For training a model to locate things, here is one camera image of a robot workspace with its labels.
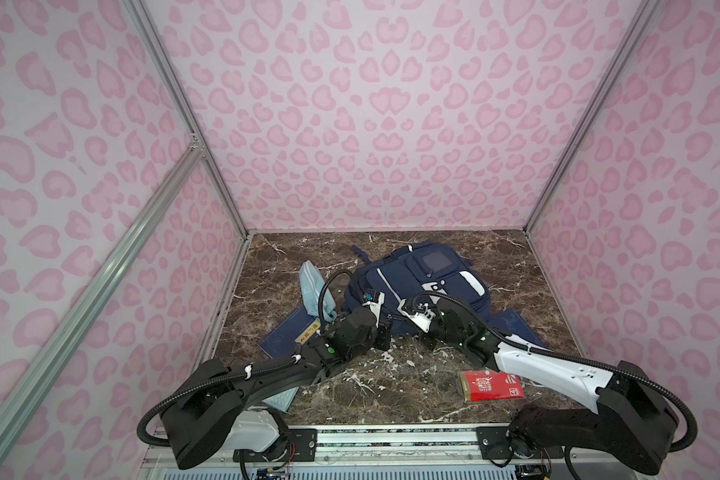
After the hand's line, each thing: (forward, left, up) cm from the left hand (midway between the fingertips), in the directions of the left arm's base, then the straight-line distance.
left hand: (396, 319), depth 80 cm
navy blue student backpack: (+22, -8, -8) cm, 25 cm away
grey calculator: (-16, +31, -13) cm, 37 cm away
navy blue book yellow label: (+4, -38, -14) cm, 41 cm away
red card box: (-14, -25, -13) cm, 31 cm away
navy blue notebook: (0, +33, -13) cm, 36 cm away
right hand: (+1, -4, -1) cm, 5 cm away
